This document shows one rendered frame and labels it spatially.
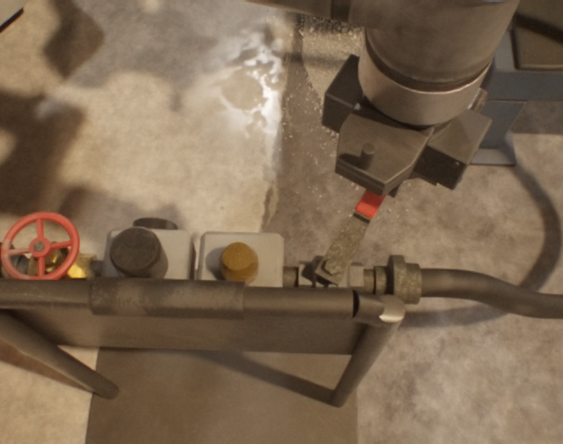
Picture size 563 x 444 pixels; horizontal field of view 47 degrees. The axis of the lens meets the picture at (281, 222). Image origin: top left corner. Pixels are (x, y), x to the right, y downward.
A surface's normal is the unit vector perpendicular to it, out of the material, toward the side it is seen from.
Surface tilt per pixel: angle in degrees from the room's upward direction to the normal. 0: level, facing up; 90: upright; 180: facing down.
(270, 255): 0
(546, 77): 90
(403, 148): 0
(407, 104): 90
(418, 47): 90
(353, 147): 0
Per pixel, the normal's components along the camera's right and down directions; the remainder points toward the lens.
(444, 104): 0.27, 0.88
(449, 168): -0.51, 0.80
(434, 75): -0.10, 0.92
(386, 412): 0.00, -0.39
